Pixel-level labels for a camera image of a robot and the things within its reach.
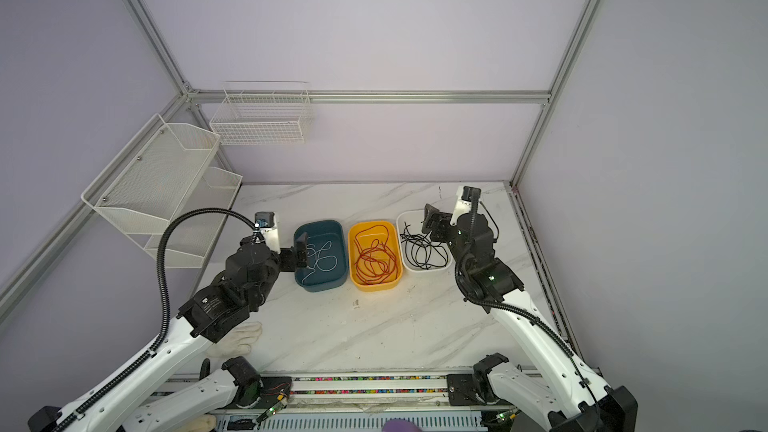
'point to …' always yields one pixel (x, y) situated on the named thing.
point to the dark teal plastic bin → (319, 232)
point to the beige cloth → (206, 423)
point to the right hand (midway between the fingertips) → (438, 206)
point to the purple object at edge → (400, 425)
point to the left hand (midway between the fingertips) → (284, 236)
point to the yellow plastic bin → (354, 250)
